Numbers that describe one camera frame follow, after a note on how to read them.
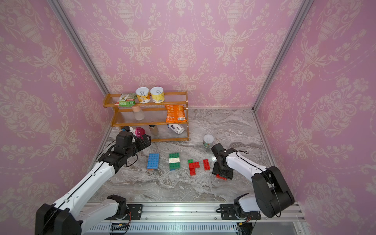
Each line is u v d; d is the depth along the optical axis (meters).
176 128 0.99
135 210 0.75
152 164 0.87
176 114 0.95
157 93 0.81
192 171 0.87
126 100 0.81
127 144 0.63
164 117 0.96
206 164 0.89
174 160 0.89
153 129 0.98
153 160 0.88
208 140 0.94
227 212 0.73
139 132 0.94
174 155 0.92
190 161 0.90
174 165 0.87
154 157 0.90
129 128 0.74
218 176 0.83
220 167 0.72
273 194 0.42
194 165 0.87
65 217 0.40
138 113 0.92
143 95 0.81
